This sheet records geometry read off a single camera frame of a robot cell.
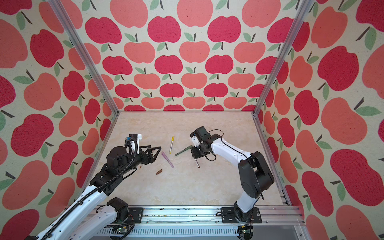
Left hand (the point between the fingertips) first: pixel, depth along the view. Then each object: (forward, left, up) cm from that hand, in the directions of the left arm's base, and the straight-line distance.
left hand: (157, 148), depth 72 cm
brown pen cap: (-2, +4, -23) cm, 24 cm away
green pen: (+15, -15, -25) cm, 32 cm away
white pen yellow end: (+18, -3, -23) cm, 29 cm away
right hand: (+6, -20, -17) cm, 27 cm away
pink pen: (+2, -5, -25) cm, 26 cm away
